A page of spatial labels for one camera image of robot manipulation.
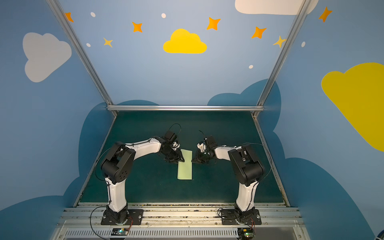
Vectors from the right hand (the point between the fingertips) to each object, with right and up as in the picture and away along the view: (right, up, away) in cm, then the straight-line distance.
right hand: (192, 159), depth 94 cm
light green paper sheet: (-4, -5, -3) cm, 7 cm away
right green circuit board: (+26, -31, -23) cm, 47 cm away
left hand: (-5, -1, -2) cm, 6 cm away
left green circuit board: (-35, -30, -22) cm, 51 cm away
